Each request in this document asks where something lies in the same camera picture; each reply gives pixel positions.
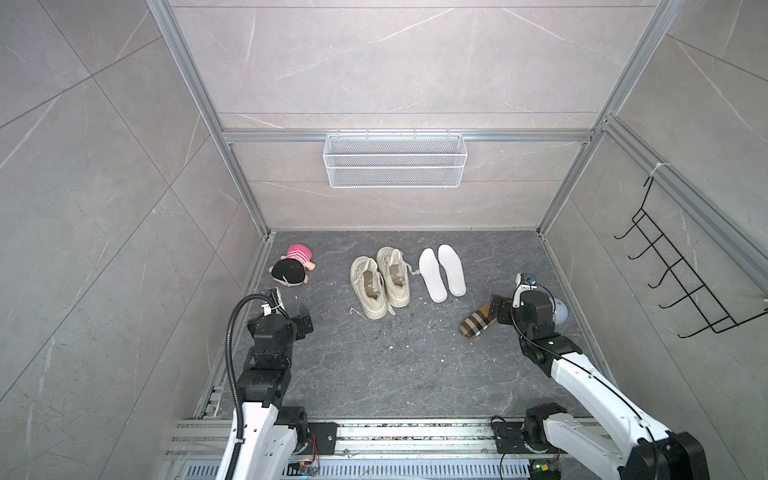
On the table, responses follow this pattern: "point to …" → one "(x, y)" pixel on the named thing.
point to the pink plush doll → (290, 269)
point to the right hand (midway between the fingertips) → (511, 296)
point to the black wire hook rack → (697, 293)
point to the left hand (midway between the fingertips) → (285, 306)
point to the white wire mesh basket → (395, 160)
